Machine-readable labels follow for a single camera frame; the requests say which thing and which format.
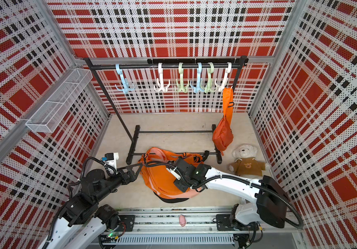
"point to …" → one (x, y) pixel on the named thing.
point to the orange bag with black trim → (163, 194)
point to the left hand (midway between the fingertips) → (140, 165)
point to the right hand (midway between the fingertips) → (183, 179)
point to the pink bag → (188, 194)
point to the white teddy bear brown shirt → (245, 164)
